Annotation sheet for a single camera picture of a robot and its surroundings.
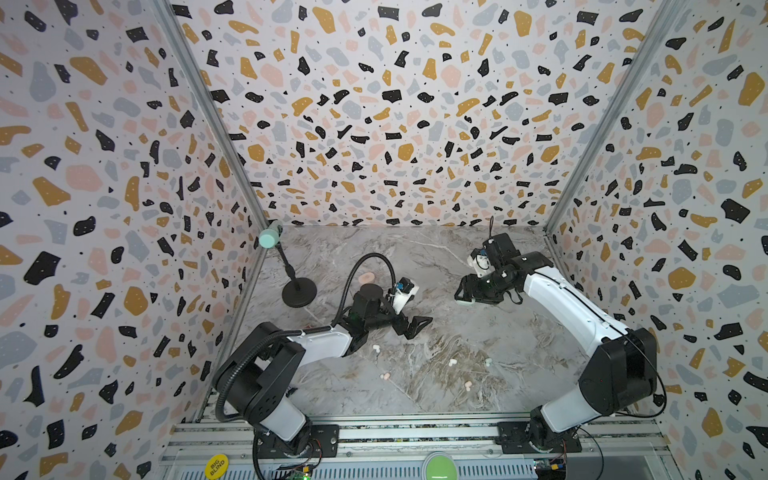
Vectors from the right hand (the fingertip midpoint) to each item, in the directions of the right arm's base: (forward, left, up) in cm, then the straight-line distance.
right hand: (464, 291), depth 83 cm
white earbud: (-10, +25, -16) cm, 31 cm away
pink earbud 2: (-20, -1, -17) cm, 26 cm away
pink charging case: (+14, +30, -14) cm, 36 cm away
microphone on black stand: (+8, +52, -15) cm, 54 cm away
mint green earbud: (-14, -8, -16) cm, 23 cm away
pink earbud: (-19, +22, -16) cm, 33 cm away
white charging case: (-5, +1, +2) cm, 6 cm away
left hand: (-3, +10, -2) cm, 11 cm away
